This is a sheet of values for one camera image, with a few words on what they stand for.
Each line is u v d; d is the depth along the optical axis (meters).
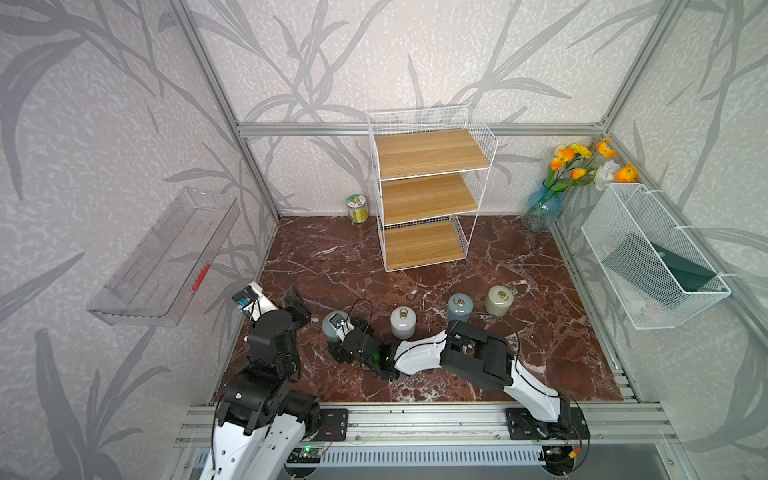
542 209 1.10
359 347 0.67
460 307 0.87
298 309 0.59
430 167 0.76
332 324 0.77
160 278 0.68
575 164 1.02
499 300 0.89
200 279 0.64
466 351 0.58
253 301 0.55
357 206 1.15
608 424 0.75
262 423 0.44
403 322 0.85
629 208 0.85
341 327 0.75
